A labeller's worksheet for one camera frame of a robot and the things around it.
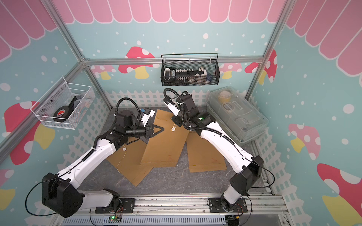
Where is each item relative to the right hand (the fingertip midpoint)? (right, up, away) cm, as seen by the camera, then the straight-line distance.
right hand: (176, 110), depth 74 cm
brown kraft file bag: (-6, -20, -2) cm, 21 cm away
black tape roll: (-57, -1, -4) cm, 57 cm away
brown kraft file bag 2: (+16, -29, +21) cm, 39 cm away
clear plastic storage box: (+37, -3, +14) cm, 40 cm away
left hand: (-7, -11, -1) cm, 13 cm away
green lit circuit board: (-32, -57, -1) cm, 66 cm away
